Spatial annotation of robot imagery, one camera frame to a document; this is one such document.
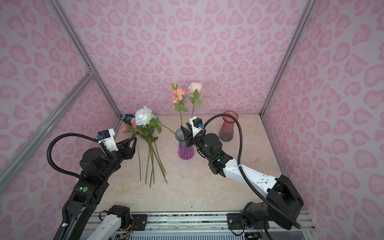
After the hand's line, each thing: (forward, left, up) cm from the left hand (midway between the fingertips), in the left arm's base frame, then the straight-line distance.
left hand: (133, 136), depth 66 cm
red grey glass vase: (+27, -49, -35) cm, 66 cm away
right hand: (+6, -22, 0) cm, 23 cm away
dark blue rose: (+36, +21, -24) cm, 48 cm away
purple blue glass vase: (+12, -19, -35) cm, 42 cm away
